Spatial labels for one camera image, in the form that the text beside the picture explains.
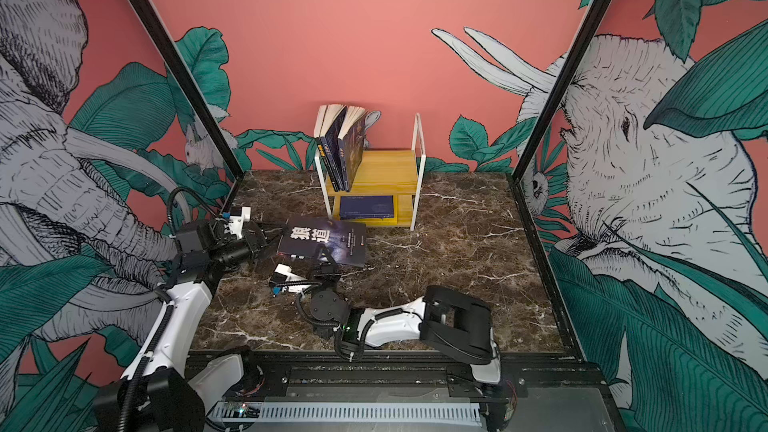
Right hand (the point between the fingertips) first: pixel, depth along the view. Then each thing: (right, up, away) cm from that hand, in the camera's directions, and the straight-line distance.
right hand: (322, 244), depth 71 cm
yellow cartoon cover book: (+20, +10, +34) cm, 41 cm away
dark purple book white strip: (+5, +1, +4) cm, 7 cm away
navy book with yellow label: (+8, +8, +30) cm, 32 cm away
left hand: (-11, +3, +4) cm, 12 cm away
